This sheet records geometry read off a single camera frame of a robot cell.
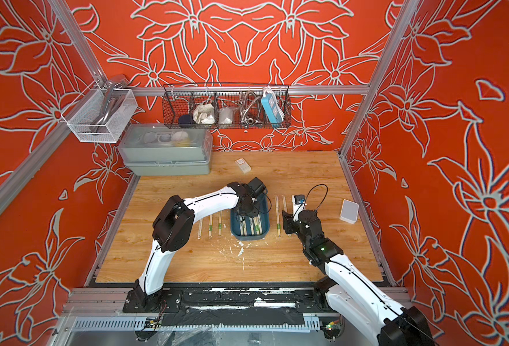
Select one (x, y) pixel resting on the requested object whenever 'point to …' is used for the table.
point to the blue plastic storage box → (265, 223)
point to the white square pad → (349, 212)
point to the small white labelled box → (244, 165)
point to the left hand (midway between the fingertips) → (254, 211)
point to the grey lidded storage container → (167, 151)
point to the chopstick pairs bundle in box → (250, 225)
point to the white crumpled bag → (204, 114)
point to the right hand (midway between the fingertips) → (285, 210)
